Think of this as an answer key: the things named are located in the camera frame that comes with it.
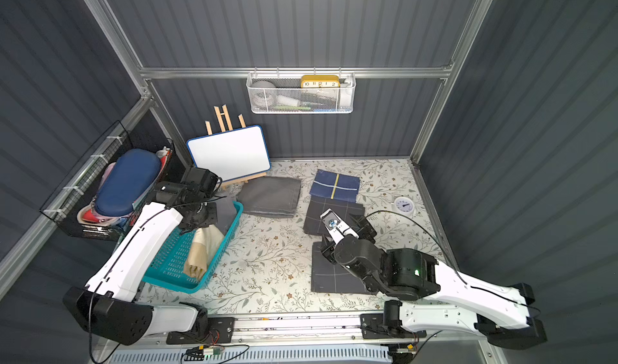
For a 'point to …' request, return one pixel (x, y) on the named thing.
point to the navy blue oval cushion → (128, 179)
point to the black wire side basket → (78, 191)
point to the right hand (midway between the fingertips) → (343, 225)
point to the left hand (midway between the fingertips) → (203, 219)
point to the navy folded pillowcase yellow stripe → (335, 186)
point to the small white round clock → (404, 205)
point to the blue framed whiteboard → (232, 154)
